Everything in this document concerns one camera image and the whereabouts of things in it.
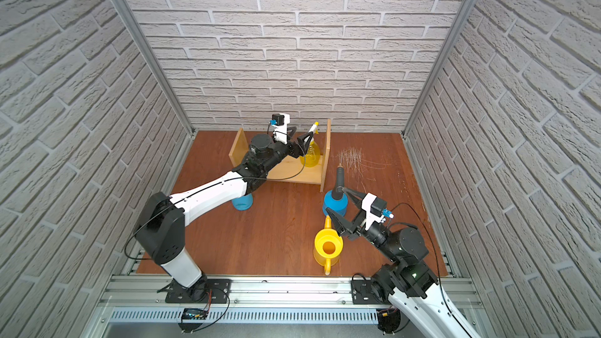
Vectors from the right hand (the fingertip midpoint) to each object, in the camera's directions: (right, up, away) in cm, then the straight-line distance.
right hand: (334, 203), depth 59 cm
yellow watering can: (0, -18, +15) cm, 23 cm away
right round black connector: (+18, -39, +12) cm, 44 cm away
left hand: (-9, +23, +19) cm, 31 cm away
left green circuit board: (-43, -38, +13) cm, 59 cm away
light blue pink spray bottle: (-32, -6, +29) cm, 43 cm away
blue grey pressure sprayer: (+4, -4, +23) cm, 24 cm away
